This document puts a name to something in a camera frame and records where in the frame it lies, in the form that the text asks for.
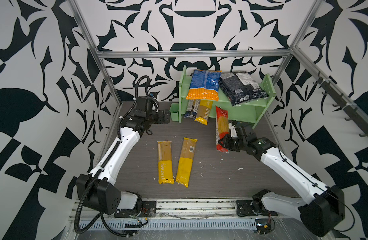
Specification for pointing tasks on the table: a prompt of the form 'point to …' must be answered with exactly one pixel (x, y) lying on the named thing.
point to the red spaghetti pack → (222, 127)
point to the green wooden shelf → (250, 112)
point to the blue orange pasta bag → (204, 85)
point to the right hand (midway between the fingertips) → (220, 140)
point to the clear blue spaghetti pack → (192, 108)
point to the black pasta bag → (240, 87)
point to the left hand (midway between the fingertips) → (161, 109)
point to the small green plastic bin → (174, 110)
